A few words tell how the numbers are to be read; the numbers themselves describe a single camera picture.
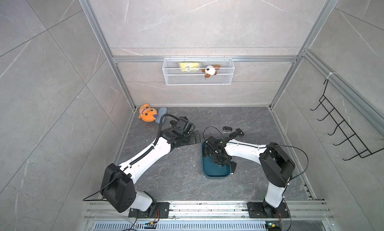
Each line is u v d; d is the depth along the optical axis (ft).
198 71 2.88
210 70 2.81
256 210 2.39
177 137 1.87
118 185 1.33
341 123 2.20
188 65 2.72
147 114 3.41
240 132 3.37
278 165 1.56
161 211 2.40
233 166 2.83
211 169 2.75
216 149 2.17
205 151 3.05
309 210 2.45
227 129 3.41
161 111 3.74
